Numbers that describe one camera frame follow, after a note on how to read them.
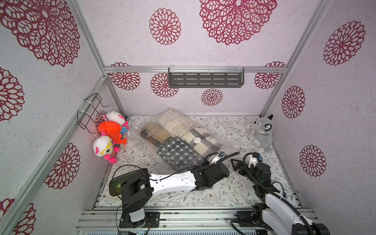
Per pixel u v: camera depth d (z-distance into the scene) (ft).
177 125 3.48
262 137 3.12
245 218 2.41
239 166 2.53
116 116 3.09
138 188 1.54
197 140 3.22
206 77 3.11
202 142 3.17
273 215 1.92
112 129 2.89
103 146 2.65
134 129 3.59
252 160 2.52
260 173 2.16
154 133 3.41
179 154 3.02
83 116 2.39
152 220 2.42
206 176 1.92
